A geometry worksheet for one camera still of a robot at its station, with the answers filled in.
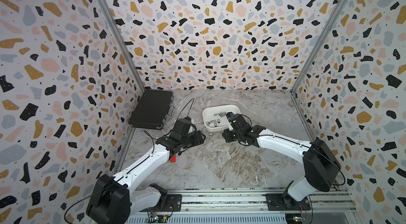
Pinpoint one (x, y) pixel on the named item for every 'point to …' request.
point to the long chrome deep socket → (215, 123)
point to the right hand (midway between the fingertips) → (223, 134)
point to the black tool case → (152, 110)
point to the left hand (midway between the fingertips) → (204, 137)
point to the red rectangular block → (173, 159)
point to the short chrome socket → (212, 121)
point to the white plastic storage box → (211, 113)
